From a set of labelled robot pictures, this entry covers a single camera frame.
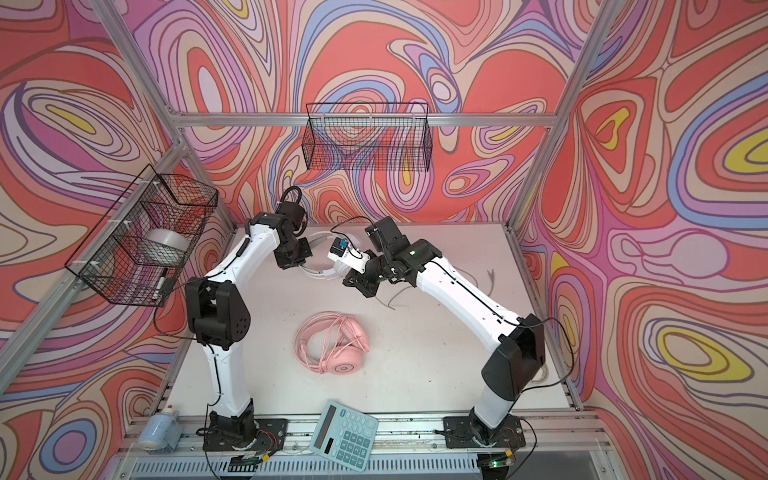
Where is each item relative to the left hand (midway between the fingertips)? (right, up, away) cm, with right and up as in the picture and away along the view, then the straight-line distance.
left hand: (308, 258), depth 94 cm
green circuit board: (-10, -49, -23) cm, 55 cm away
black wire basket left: (-38, +3, -19) cm, 42 cm away
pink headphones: (+14, -24, -17) cm, 33 cm away
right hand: (+16, -6, -19) cm, 26 cm away
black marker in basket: (-30, -6, -22) cm, 38 cm away
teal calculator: (+15, -43, -22) cm, 51 cm away
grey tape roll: (-28, +3, -23) cm, 37 cm away
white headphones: (+11, -3, -8) cm, 14 cm away
